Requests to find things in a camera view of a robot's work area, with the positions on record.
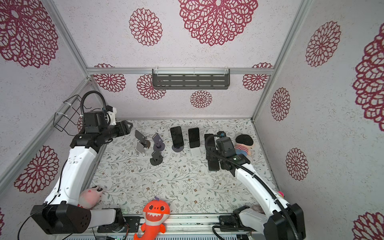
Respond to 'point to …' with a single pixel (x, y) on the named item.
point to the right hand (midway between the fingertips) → (214, 148)
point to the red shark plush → (156, 212)
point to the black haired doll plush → (243, 144)
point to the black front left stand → (157, 158)
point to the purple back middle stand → (177, 150)
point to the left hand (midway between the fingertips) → (128, 128)
